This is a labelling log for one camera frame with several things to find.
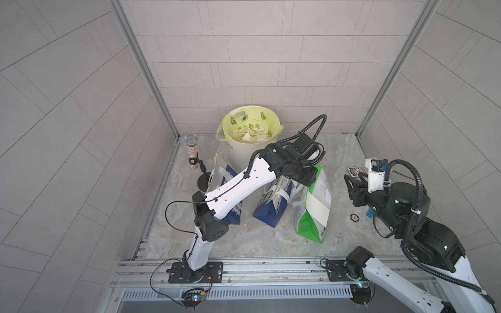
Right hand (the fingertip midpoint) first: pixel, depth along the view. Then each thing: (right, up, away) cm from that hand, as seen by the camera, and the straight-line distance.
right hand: (347, 174), depth 61 cm
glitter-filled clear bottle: (-53, +11, +11) cm, 56 cm away
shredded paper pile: (-32, +15, +35) cm, 50 cm away
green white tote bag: (-8, -12, +6) cm, 16 cm away
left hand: (-8, -2, +8) cm, 11 cm away
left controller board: (-50, -42, +4) cm, 66 cm away
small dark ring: (+14, -22, +23) cm, 35 cm away
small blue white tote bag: (-23, -10, +5) cm, 25 cm away
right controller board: (+7, -43, +6) cm, 44 cm away
